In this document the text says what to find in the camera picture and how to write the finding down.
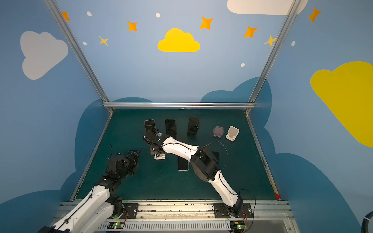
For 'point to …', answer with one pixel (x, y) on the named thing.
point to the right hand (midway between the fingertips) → (159, 147)
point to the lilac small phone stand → (218, 131)
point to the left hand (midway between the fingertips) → (144, 154)
